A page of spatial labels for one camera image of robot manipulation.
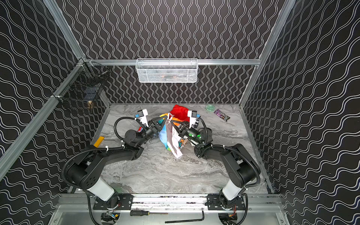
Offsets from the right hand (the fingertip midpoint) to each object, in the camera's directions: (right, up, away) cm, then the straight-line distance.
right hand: (171, 122), depth 74 cm
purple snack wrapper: (+37, +6, +39) cm, 54 cm away
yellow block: (-52, -14, +24) cm, 59 cm away
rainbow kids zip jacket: (-1, -7, +3) cm, 7 cm away
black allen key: (+16, -48, -3) cm, 51 cm away
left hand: (0, +2, -5) cm, 5 cm away
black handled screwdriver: (-14, -45, -4) cm, 47 cm away
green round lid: (+30, +11, +43) cm, 54 cm away
